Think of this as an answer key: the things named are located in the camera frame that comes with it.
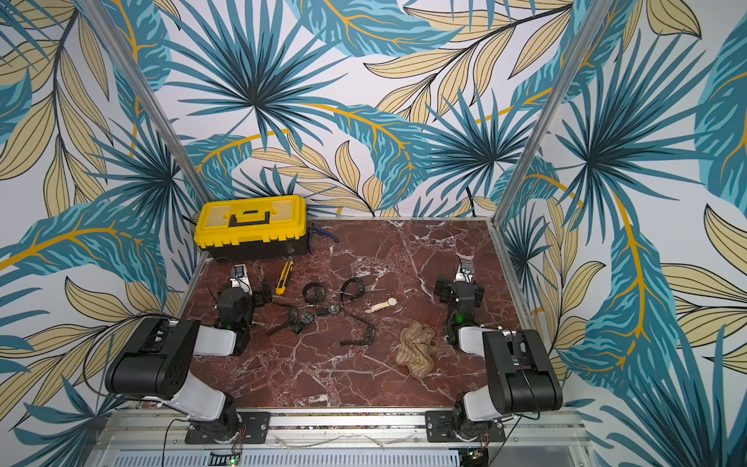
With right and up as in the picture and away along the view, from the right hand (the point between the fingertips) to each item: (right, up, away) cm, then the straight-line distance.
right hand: (461, 278), depth 92 cm
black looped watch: (-38, -5, +6) cm, 39 cm away
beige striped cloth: (-15, -20, -8) cm, 26 cm away
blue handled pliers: (-49, +16, +24) cm, 57 cm away
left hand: (-67, -1, +1) cm, 67 cm away
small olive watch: (-41, -10, +2) cm, 42 cm away
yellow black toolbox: (-69, +16, +3) cm, 71 cm away
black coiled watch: (-48, -6, +5) cm, 49 cm away
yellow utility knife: (-58, +2, +11) cm, 59 cm away
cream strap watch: (-22, -8, +3) cm, 23 cm away
